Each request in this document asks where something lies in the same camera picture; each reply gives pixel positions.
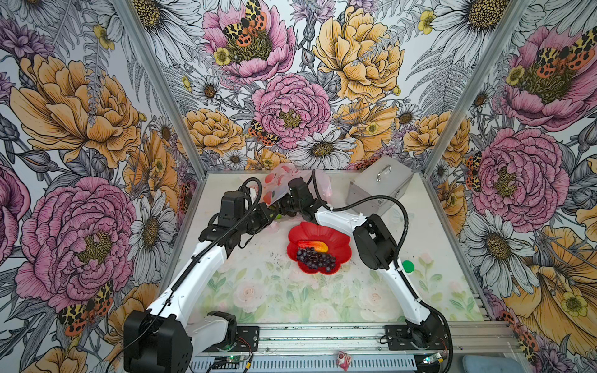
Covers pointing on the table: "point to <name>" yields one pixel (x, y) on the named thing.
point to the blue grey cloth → (483, 364)
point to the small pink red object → (343, 360)
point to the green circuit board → (433, 358)
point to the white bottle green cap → (408, 266)
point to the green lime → (279, 216)
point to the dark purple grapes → (315, 259)
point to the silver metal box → (387, 177)
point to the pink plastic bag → (275, 185)
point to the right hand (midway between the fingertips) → (264, 201)
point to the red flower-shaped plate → (337, 242)
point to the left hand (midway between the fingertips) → (278, 219)
